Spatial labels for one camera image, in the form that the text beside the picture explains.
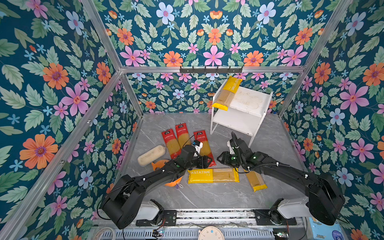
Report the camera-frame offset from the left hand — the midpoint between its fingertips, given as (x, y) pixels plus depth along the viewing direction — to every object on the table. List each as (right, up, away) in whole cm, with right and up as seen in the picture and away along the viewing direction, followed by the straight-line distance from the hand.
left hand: (211, 157), depth 81 cm
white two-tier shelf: (+18, +24, -5) cm, 30 cm away
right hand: (+4, -1, 0) cm, 4 cm away
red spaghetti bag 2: (-19, +11, +23) cm, 32 cm away
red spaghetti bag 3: (-6, +10, +23) cm, 25 cm away
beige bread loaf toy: (-38, -2, +12) cm, 39 cm away
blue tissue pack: (+48, -30, -15) cm, 59 cm away
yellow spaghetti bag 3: (+26, -15, +3) cm, 30 cm away
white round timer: (-1, -32, -14) cm, 35 cm away
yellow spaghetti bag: (+8, +34, -1) cm, 34 cm away
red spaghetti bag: (-25, +5, +17) cm, 31 cm away
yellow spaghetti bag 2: (+1, -12, +4) cm, 13 cm away
